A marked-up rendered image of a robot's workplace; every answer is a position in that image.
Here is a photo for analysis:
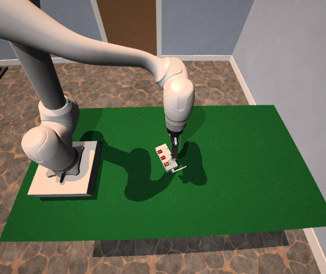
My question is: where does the white power strip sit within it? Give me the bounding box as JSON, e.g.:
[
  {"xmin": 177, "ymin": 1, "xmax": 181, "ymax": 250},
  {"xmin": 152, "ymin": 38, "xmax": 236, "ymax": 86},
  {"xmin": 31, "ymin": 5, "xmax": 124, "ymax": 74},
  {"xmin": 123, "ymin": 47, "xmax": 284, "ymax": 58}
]
[{"xmin": 155, "ymin": 144, "xmax": 187, "ymax": 173}]

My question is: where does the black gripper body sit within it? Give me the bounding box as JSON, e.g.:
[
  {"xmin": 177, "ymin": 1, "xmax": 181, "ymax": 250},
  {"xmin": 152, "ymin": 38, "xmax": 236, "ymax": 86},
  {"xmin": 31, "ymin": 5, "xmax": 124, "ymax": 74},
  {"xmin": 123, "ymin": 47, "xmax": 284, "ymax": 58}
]
[{"xmin": 167, "ymin": 128, "xmax": 183, "ymax": 140}]

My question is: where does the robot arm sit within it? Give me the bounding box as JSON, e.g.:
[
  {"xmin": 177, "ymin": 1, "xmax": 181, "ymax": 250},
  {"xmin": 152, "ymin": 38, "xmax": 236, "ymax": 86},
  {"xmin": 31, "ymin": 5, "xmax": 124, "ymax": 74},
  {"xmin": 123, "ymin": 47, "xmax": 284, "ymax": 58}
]
[{"xmin": 0, "ymin": 0, "xmax": 195, "ymax": 183}]

